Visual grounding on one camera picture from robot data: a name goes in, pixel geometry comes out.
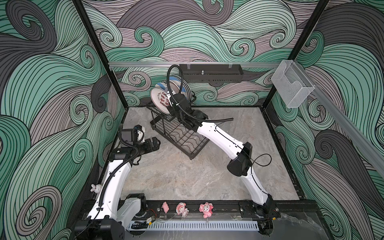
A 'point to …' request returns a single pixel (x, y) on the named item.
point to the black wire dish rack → (189, 142)
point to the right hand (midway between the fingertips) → (175, 98)
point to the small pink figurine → (165, 207)
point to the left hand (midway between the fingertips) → (153, 142)
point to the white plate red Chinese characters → (160, 99)
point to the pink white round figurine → (181, 209)
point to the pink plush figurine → (206, 209)
